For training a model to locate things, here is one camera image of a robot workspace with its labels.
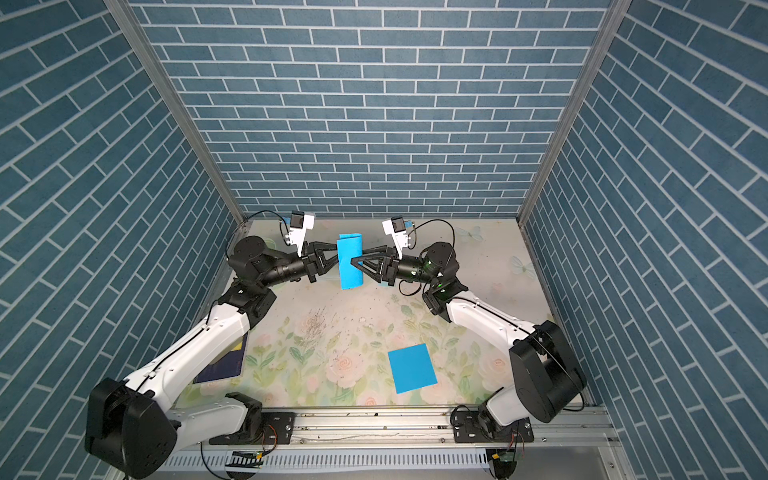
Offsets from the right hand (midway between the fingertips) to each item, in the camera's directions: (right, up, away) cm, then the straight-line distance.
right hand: (359, 265), depth 66 cm
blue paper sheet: (+13, -31, +19) cm, 38 cm away
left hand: (-1, +2, 0) cm, 2 cm away
